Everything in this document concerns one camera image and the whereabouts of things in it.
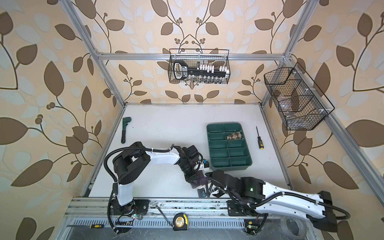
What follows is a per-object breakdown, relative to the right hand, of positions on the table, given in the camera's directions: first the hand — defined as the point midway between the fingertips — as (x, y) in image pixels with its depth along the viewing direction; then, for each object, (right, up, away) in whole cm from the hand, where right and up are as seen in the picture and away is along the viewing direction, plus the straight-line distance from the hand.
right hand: (209, 176), depth 73 cm
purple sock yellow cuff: (-3, -6, +7) cm, 10 cm away
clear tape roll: (+39, -23, -3) cm, 45 cm away
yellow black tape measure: (-14, -19, -5) cm, 24 cm away
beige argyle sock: (+19, +18, +21) cm, 33 cm away
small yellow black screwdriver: (-53, -22, -3) cm, 58 cm away
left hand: (-5, -8, +8) cm, 12 cm away
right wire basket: (+46, +36, +1) cm, 58 cm away
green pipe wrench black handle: (-59, +27, +37) cm, 75 cm away
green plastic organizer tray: (+12, +6, +22) cm, 25 cm away
